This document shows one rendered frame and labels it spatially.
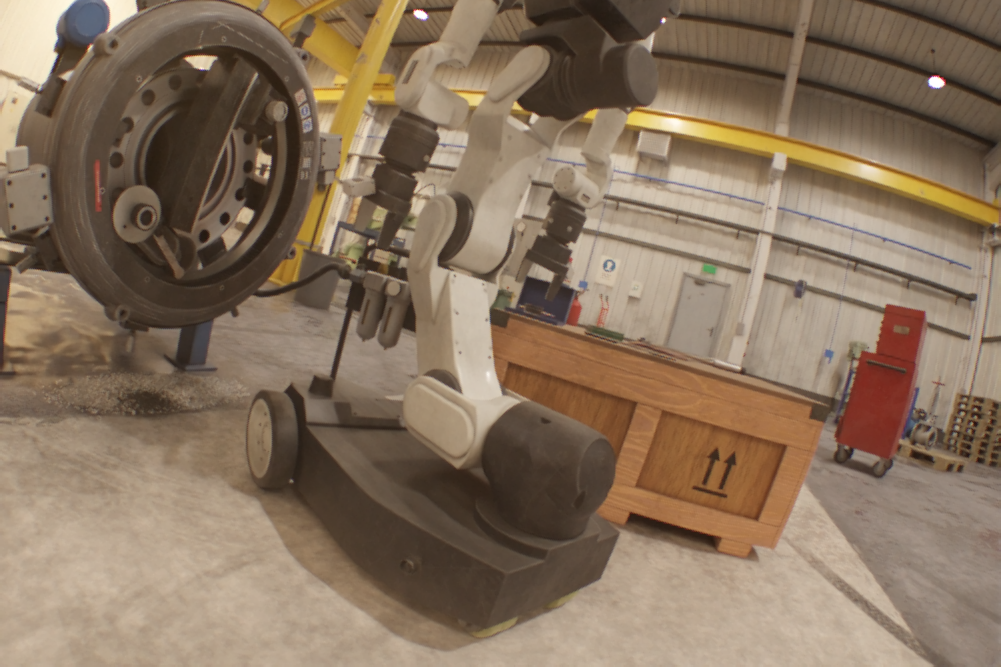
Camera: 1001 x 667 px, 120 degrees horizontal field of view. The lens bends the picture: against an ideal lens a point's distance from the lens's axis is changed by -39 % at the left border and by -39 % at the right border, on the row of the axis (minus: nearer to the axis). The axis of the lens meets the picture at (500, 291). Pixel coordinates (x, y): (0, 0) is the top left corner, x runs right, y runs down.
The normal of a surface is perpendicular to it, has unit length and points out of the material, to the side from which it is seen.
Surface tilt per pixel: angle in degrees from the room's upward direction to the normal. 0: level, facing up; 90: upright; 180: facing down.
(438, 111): 102
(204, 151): 90
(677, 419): 90
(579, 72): 113
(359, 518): 90
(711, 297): 90
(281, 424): 49
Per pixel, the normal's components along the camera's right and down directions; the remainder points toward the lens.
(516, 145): 0.62, 0.36
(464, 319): 0.72, -0.32
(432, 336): -0.68, -0.21
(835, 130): -0.39, -0.12
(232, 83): 0.92, 0.26
